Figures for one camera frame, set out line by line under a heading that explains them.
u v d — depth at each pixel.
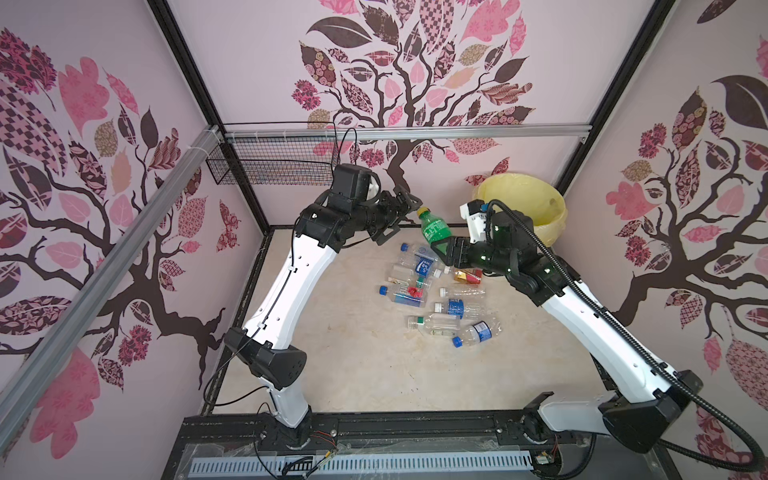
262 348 0.42
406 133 0.92
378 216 0.59
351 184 0.49
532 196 0.96
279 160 1.22
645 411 0.39
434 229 0.67
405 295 0.95
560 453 0.71
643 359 0.40
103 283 0.52
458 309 0.90
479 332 0.85
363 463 0.70
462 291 1.00
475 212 0.60
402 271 1.05
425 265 1.00
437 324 0.92
